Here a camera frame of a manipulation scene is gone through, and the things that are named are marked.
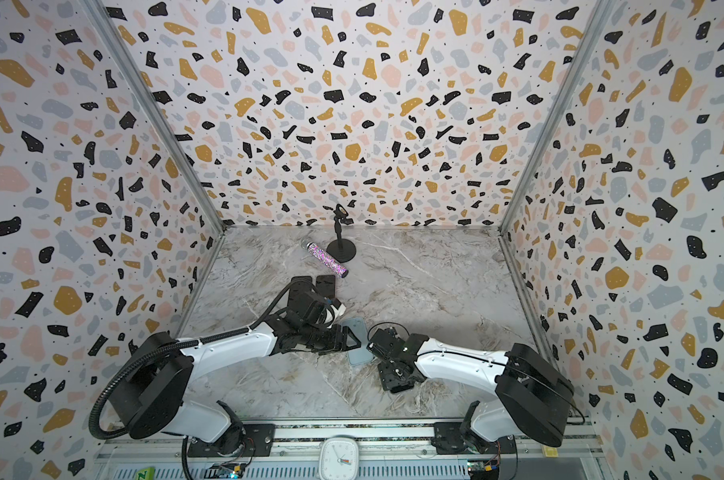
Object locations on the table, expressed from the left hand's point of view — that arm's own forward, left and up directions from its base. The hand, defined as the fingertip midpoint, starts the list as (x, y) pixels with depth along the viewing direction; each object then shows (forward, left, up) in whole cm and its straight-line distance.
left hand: (355, 343), depth 81 cm
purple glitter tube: (+36, +13, -8) cm, 39 cm away
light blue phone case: (+10, 0, -10) cm, 14 cm away
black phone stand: (+41, +7, -9) cm, 42 cm away
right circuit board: (-28, -31, -10) cm, 43 cm away
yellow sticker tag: (-25, -48, -7) cm, 54 cm away
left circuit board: (-27, +30, -9) cm, 41 cm away
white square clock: (-25, +3, -5) cm, 26 cm away
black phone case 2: (+26, +12, -10) cm, 30 cm away
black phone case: (+29, +19, -11) cm, 37 cm away
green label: (-27, +47, -6) cm, 55 cm away
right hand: (-6, -9, -7) cm, 13 cm away
